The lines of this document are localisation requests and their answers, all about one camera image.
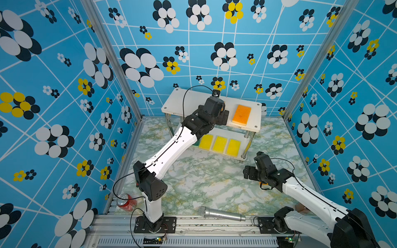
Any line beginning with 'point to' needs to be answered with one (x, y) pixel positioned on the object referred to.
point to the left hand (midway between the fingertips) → (217, 110)
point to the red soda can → (128, 205)
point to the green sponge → (196, 144)
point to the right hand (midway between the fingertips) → (251, 172)
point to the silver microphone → (210, 212)
